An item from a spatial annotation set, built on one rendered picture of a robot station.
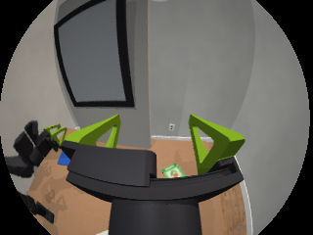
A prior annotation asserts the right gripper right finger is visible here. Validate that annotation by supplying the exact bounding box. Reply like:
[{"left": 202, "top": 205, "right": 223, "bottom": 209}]
[{"left": 189, "top": 115, "right": 246, "bottom": 174}]

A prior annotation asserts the blue flat rectangular panel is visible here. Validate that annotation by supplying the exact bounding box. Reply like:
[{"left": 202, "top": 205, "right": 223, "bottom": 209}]
[{"left": 57, "top": 151, "right": 70, "bottom": 165}]

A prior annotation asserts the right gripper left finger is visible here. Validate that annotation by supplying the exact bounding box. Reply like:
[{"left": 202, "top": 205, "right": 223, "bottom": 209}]
[{"left": 64, "top": 115, "right": 121, "bottom": 148}]

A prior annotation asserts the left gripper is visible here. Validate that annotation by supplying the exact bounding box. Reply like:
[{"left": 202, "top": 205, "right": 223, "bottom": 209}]
[{"left": 36, "top": 124, "right": 67, "bottom": 158}]

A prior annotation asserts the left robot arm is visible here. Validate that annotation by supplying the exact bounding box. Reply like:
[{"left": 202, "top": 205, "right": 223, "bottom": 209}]
[{"left": 4, "top": 120, "right": 54, "bottom": 224}]

